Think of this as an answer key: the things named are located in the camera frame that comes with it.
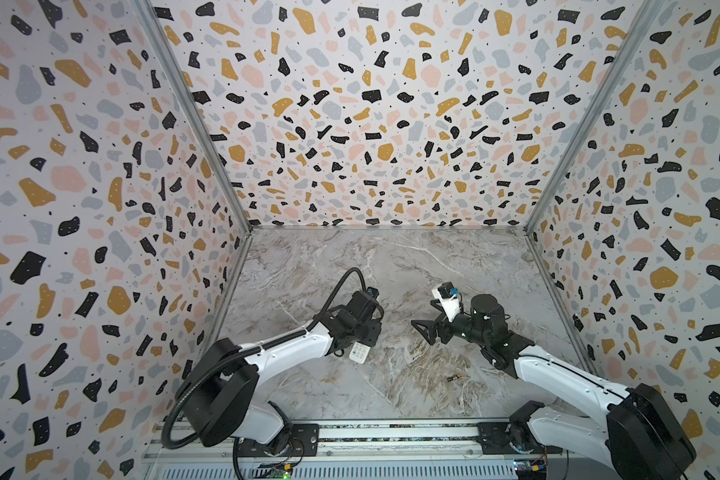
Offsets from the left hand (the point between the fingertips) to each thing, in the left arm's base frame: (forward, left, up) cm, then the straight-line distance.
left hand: (375, 324), depth 85 cm
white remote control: (-7, +5, -3) cm, 9 cm away
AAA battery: (-13, -20, -8) cm, 26 cm away
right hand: (0, -12, +8) cm, 14 cm away
